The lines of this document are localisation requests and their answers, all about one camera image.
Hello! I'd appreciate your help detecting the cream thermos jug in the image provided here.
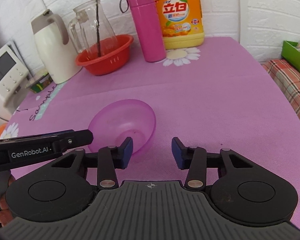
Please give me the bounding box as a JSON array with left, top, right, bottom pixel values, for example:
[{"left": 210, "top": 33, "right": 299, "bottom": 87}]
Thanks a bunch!
[{"left": 31, "top": 9, "right": 82, "bottom": 84}]

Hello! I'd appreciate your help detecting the red plastic basket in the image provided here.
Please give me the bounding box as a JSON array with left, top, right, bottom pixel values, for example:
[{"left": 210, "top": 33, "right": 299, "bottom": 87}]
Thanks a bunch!
[{"left": 75, "top": 34, "right": 134, "bottom": 76}]

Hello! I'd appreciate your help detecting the clear glass pitcher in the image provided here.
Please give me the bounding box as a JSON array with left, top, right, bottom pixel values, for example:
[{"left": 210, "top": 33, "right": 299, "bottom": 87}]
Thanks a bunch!
[{"left": 68, "top": 0, "right": 117, "bottom": 53}]

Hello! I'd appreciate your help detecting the plaid cloth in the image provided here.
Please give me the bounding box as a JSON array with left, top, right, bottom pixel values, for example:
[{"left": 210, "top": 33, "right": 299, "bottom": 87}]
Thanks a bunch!
[{"left": 262, "top": 59, "right": 300, "bottom": 120}]

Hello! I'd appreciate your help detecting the white countertop appliance with screen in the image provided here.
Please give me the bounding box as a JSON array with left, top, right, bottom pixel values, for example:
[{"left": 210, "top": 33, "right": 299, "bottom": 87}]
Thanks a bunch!
[{"left": 0, "top": 42, "right": 31, "bottom": 121}]

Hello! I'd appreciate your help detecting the left hand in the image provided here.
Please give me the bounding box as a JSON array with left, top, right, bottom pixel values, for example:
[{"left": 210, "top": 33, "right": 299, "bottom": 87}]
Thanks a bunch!
[{"left": 0, "top": 174, "right": 16, "bottom": 227}]

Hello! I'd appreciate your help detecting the green box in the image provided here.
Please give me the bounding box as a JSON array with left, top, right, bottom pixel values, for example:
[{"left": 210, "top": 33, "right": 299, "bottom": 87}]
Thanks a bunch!
[{"left": 281, "top": 41, "right": 300, "bottom": 73}]

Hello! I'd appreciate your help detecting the purple translucent plastic bowl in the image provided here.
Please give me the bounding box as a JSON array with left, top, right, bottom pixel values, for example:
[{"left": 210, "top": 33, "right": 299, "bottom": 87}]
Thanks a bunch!
[{"left": 88, "top": 99, "right": 157, "bottom": 156}]

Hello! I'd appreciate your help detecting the yellow dish soap bottle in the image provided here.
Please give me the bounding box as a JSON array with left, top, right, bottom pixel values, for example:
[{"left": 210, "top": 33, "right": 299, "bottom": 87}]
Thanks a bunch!
[{"left": 154, "top": 0, "right": 205, "bottom": 50}]

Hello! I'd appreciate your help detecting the pink floral tablecloth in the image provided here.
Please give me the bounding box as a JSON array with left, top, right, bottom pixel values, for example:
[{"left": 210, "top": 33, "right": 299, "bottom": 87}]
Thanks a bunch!
[{"left": 5, "top": 36, "right": 300, "bottom": 230}]

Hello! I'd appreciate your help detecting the black stirring stick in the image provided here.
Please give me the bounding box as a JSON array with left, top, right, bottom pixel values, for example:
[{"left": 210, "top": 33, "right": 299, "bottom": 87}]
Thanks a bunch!
[{"left": 96, "top": 0, "right": 101, "bottom": 57}]

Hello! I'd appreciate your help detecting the pink thermos bottle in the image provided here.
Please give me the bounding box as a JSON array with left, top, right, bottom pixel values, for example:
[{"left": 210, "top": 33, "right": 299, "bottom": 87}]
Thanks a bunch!
[{"left": 119, "top": 0, "right": 166, "bottom": 62}]

